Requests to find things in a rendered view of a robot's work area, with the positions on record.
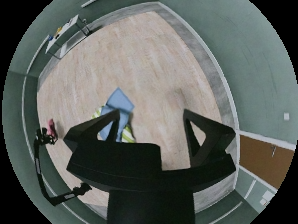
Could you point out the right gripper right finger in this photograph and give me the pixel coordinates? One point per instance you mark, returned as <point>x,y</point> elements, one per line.
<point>218,137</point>

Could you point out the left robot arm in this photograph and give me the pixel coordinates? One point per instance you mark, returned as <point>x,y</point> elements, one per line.
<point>63,197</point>

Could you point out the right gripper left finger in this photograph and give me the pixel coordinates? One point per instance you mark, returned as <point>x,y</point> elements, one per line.
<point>91,127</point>

